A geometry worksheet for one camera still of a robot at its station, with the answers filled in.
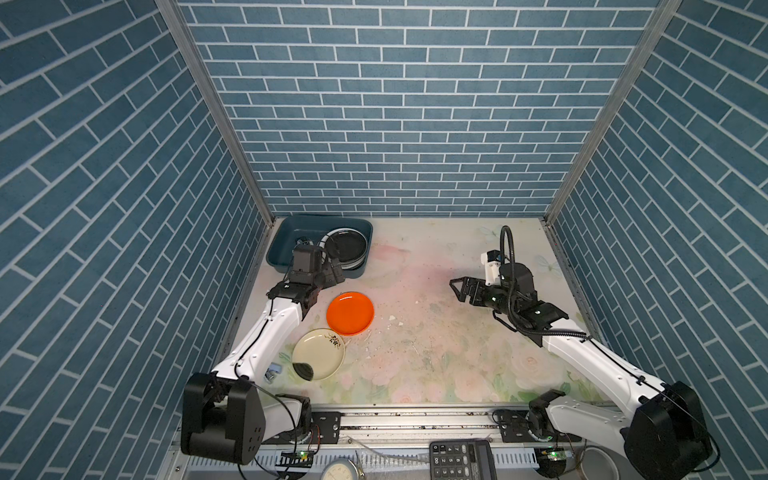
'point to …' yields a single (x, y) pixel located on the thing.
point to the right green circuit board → (556, 455)
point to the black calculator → (461, 460)
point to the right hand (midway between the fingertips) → (459, 280)
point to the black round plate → (348, 246)
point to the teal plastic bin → (290, 231)
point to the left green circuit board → (296, 459)
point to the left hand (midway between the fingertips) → (326, 267)
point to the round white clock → (339, 469)
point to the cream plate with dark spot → (318, 354)
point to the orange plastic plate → (350, 313)
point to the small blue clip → (272, 370)
